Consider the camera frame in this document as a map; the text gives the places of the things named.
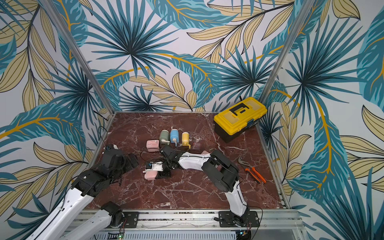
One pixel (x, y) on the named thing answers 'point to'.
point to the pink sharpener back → (153, 145)
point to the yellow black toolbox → (232, 122)
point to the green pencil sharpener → (164, 137)
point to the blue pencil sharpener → (174, 136)
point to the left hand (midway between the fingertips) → (130, 163)
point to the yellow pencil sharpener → (185, 139)
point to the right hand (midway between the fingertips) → (156, 171)
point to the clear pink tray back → (196, 145)
